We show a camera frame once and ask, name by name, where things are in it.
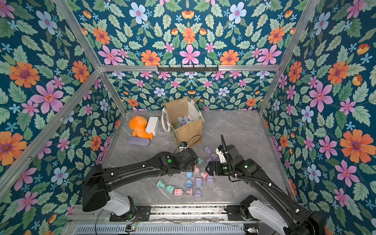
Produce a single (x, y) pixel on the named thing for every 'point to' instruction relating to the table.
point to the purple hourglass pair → (210, 179)
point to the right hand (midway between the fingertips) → (214, 166)
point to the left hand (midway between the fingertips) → (193, 164)
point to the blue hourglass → (188, 184)
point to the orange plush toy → (138, 124)
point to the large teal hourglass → (179, 120)
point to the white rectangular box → (152, 125)
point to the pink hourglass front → (178, 192)
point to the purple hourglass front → (198, 184)
